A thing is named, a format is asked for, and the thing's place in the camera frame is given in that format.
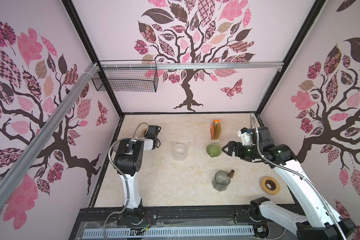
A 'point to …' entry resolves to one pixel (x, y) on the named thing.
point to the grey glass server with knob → (221, 179)
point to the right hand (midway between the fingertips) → (229, 149)
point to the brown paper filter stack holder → (215, 130)
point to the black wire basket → (134, 76)
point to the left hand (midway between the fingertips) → (151, 133)
